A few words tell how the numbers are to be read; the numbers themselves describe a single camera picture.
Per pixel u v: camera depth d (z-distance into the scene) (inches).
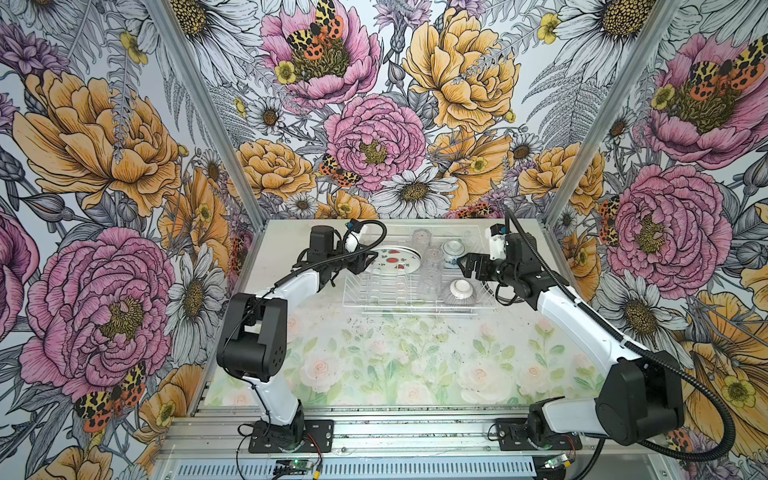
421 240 40.5
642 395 16.2
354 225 31.4
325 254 29.3
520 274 25.2
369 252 34.5
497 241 30.0
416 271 39.9
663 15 28.2
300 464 27.8
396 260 38.0
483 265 29.5
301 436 28.5
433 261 38.7
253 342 19.0
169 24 28.6
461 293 36.9
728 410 14.7
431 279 37.0
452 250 40.7
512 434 29.2
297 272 25.0
